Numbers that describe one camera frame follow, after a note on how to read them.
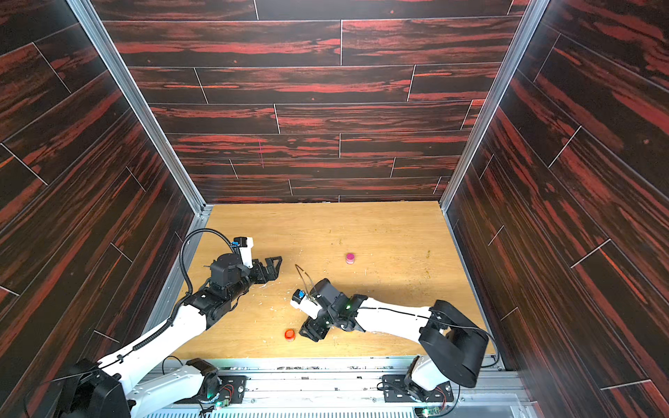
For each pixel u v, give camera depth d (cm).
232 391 72
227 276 60
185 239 115
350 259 101
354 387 75
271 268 72
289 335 82
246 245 72
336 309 63
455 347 43
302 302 72
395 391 73
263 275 72
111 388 39
